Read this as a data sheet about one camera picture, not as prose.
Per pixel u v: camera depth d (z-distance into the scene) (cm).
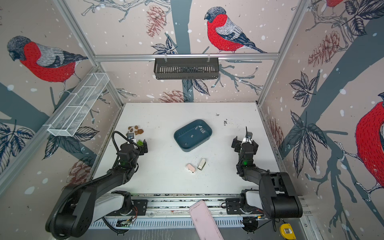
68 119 72
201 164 86
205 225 67
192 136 100
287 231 66
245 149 71
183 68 107
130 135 76
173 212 73
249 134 76
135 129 102
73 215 41
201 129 104
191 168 85
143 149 86
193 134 101
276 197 42
